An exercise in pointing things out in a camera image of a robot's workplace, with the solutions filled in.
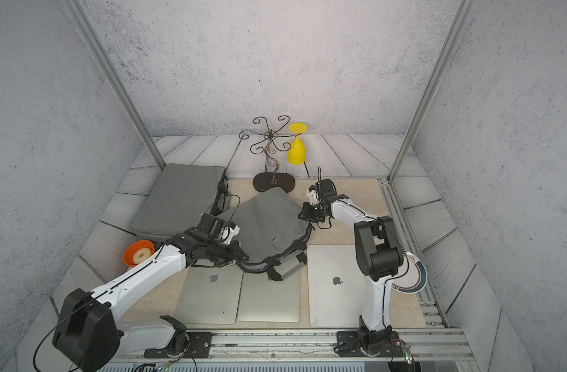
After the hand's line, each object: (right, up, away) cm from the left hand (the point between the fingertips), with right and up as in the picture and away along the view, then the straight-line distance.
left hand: (252, 259), depth 79 cm
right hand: (+17, +13, +18) cm, 28 cm away
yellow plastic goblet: (+15, +41, +22) cm, 49 cm away
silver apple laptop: (-17, -15, +6) cm, 23 cm away
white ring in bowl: (-45, -1, +11) cm, 46 cm away
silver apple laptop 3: (+30, -11, +6) cm, 32 cm away
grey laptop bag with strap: (-20, +17, +28) cm, 38 cm away
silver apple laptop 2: (+4, -15, +4) cm, 16 cm away
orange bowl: (-49, -1, +10) cm, 50 cm away
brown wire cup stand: (+4, +43, +16) cm, 46 cm away
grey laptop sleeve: (+6, +7, +17) cm, 19 cm away
